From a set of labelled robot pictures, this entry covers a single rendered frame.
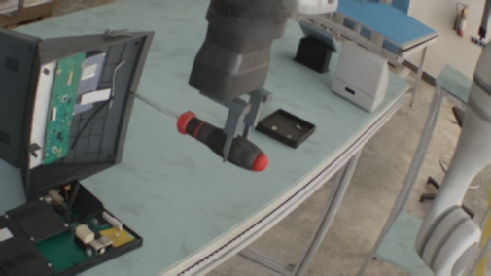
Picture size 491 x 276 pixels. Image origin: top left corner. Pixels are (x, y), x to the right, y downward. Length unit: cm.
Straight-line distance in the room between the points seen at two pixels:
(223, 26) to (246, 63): 4
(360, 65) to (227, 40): 90
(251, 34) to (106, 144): 39
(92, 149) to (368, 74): 77
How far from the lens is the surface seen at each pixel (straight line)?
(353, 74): 144
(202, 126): 62
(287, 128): 118
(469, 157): 65
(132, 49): 82
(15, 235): 65
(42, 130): 75
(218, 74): 56
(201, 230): 81
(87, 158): 88
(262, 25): 54
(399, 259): 231
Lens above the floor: 144
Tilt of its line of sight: 25 degrees down
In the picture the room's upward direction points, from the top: 18 degrees clockwise
